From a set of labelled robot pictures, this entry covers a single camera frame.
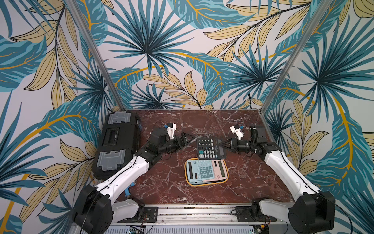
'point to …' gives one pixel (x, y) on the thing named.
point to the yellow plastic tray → (207, 183)
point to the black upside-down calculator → (210, 148)
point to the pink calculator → (220, 171)
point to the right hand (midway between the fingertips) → (220, 145)
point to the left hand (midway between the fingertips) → (190, 142)
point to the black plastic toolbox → (120, 141)
